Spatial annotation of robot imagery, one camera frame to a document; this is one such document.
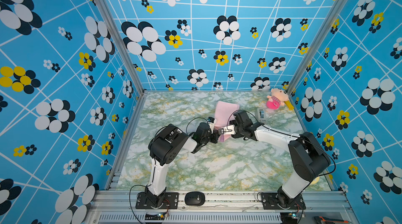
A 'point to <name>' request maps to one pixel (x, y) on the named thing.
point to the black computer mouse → (194, 198)
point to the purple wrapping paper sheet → (223, 115)
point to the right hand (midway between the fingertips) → (233, 123)
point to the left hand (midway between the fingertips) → (222, 133)
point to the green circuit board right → (289, 217)
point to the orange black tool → (319, 219)
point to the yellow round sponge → (315, 180)
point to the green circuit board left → (157, 216)
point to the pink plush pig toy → (278, 98)
